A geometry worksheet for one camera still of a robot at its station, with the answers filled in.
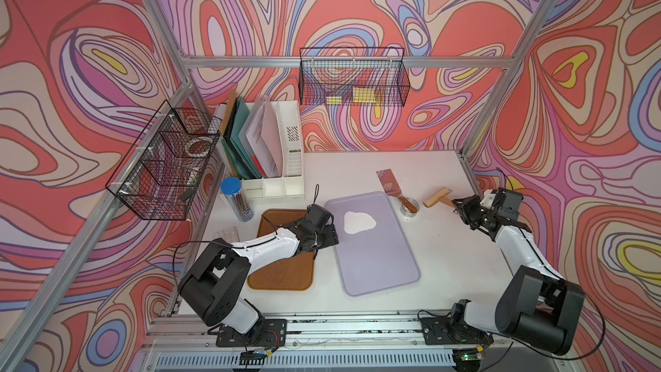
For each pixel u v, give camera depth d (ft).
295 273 2.80
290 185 3.55
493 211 2.20
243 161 3.00
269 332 2.40
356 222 3.13
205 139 2.87
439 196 3.11
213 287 1.43
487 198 2.56
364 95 2.98
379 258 2.93
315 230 2.26
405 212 3.17
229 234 3.06
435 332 2.40
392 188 3.54
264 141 2.82
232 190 2.76
